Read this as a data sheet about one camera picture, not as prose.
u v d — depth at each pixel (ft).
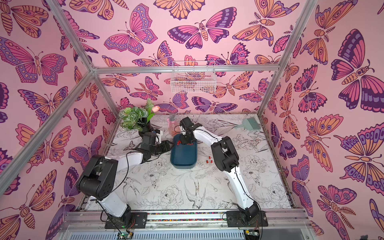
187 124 2.79
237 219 2.41
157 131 2.90
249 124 3.71
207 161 3.11
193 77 3.12
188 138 2.58
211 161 3.11
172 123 3.27
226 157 2.03
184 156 3.34
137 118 2.83
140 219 2.41
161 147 2.74
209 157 3.18
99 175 1.57
